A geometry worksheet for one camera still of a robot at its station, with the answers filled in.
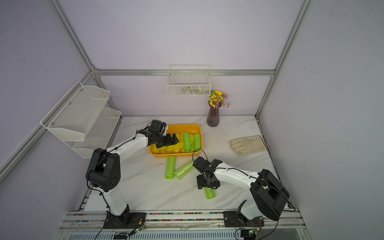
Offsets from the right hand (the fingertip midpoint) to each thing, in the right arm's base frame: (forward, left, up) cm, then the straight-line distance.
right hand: (207, 186), depth 84 cm
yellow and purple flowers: (+49, -9, +23) cm, 55 cm away
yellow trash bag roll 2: (+24, +18, +5) cm, 30 cm away
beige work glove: (+28, -30, 0) cm, 41 cm away
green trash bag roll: (+25, +11, +8) cm, 28 cm away
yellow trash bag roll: (+23, +22, +4) cm, 32 cm away
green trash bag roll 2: (+26, +5, +6) cm, 27 cm away
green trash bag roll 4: (+8, +16, +3) cm, 17 cm away
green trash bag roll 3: (+11, +21, +3) cm, 24 cm away
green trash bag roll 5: (-4, -1, +2) cm, 5 cm away
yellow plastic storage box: (+41, +8, +3) cm, 42 cm away
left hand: (+25, +21, +8) cm, 34 cm away
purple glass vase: (+46, -7, +6) cm, 47 cm away
